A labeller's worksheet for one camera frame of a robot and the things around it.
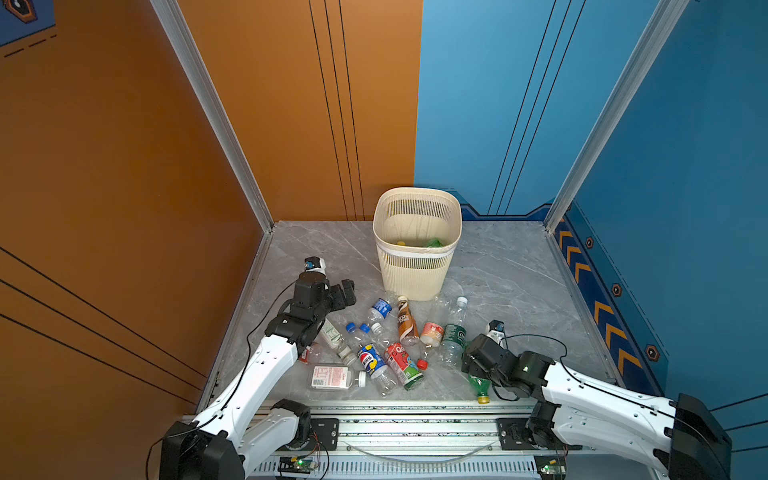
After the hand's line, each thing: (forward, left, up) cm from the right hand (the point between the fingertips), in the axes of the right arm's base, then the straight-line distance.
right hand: (469, 363), depth 82 cm
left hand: (+17, +36, +15) cm, 42 cm away
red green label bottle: (-2, +18, +3) cm, 19 cm away
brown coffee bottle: (+9, +17, +3) cm, 20 cm away
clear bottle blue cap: (+8, +33, 0) cm, 34 cm away
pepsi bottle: (-2, +26, +3) cm, 26 cm away
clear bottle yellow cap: (+38, +18, +9) cm, 43 cm away
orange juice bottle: (+1, +46, +4) cm, 46 cm away
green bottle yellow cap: (-6, -2, 0) cm, 7 cm away
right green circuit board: (-23, -17, -5) cm, 29 cm away
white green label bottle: (+7, +39, +4) cm, 40 cm away
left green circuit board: (-23, +44, -3) cm, 50 cm away
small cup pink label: (+7, +10, +3) cm, 13 cm away
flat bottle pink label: (-4, +38, +2) cm, 38 cm away
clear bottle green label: (+7, +4, +3) cm, 8 cm away
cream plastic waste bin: (+42, +13, +10) cm, 45 cm away
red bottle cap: (0, +13, +1) cm, 13 cm away
